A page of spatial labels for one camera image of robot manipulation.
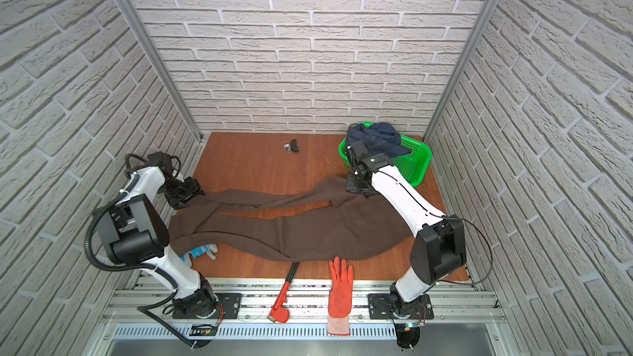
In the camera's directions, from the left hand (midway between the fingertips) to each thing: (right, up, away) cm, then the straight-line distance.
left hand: (200, 191), depth 90 cm
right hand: (+60, +2, -6) cm, 61 cm away
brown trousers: (+58, -13, -1) cm, 60 cm away
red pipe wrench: (+33, -35, -18) cm, 52 cm away
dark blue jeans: (+71, +21, +13) cm, 75 cm away
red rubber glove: (+52, -32, -15) cm, 63 cm away
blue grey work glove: (+7, -20, -7) cm, 22 cm away
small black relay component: (+31, +19, +24) cm, 44 cm away
